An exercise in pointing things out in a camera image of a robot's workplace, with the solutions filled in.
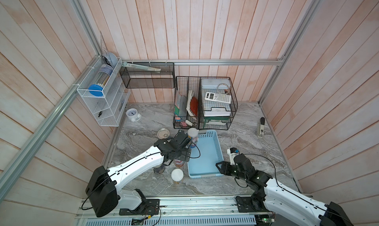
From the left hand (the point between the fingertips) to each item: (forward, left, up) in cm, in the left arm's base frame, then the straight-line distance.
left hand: (179, 154), depth 80 cm
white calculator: (+36, -24, +10) cm, 44 cm away
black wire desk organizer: (+32, -15, +9) cm, 36 cm away
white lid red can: (-3, 0, -6) cm, 7 cm away
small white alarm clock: (+36, +38, -9) cm, 54 cm away
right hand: (-3, -22, -7) cm, 24 cm away
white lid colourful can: (+13, -8, +3) cm, 15 cm away
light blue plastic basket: (+3, -15, -11) cm, 19 cm away
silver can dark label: (-6, +12, -7) cm, 15 cm away
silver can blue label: (+14, +11, -1) cm, 18 cm away
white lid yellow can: (-10, +1, -5) cm, 11 cm away
